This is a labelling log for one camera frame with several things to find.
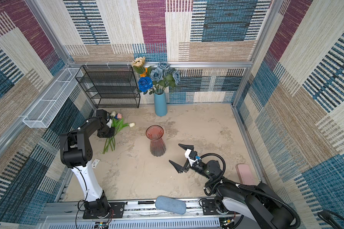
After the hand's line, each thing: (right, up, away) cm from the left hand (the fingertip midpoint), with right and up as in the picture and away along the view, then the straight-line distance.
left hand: (110, 132), depth 101 cm
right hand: (+45, -8, -27) cm, 53 cm away
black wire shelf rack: (-4, +34, +10) cm, 36 cm away
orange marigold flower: (+25, +38, -9) cm, 46 cm away
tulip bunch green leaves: (+4, +5, +5) cm, 8 cm away
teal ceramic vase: (+35, +20, +4) cm, 40 cm away
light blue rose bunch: (+37, +36, -11) cm, 53 cm away
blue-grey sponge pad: (+43, -34, -28) cm, 61 cm away
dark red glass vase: (+33, +2, -17) cm, 37 cm away
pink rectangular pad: (+84, -22, -19) cm, 89 cm away
